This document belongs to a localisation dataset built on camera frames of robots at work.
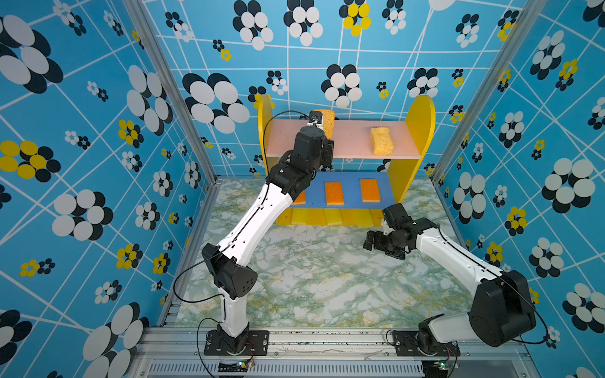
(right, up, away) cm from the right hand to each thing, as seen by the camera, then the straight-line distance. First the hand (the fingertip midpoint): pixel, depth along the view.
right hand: (377, 247), depth 86 cm
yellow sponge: (-29, +10, +16) cm, 35 cm away
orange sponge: (-15, +20, +8) cm, 26 cm away
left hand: (-21, +37, -14) cm, 45 cm away
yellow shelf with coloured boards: (-6, +23, +11) cm, 26 cm away
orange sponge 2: (0, +21, +10) cm, 23 cm away
